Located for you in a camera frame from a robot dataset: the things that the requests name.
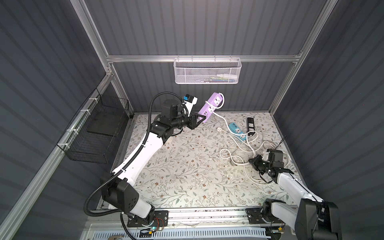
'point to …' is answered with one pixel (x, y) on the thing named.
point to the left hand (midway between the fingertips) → (205, 117)
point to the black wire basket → (90, 136)
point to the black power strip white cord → (250, 126)
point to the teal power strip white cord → (235, 130)
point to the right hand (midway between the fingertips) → (251, 160)
